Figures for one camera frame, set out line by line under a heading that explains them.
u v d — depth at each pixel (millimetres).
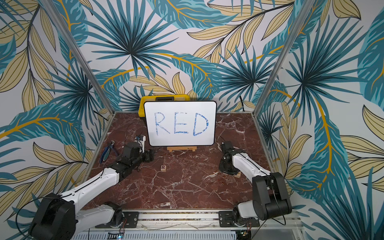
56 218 391
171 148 950
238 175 859
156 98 1063
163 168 879
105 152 949
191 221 748
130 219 737
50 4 674
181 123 879
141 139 750
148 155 764
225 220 733
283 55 856
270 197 428
